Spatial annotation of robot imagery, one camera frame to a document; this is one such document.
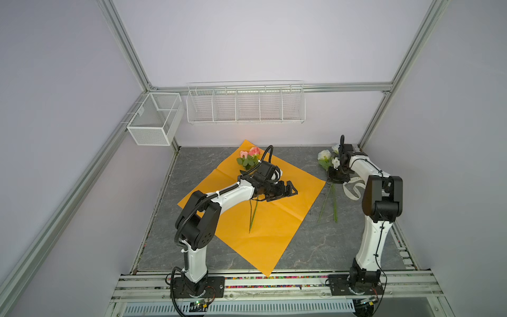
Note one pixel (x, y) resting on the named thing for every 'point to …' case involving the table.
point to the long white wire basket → (245, 102)
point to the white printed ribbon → (347, 191)
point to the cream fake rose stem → (325, 158)
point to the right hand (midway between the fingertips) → (332, 180)
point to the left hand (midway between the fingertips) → (291, 196)
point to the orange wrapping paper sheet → (262, 231)
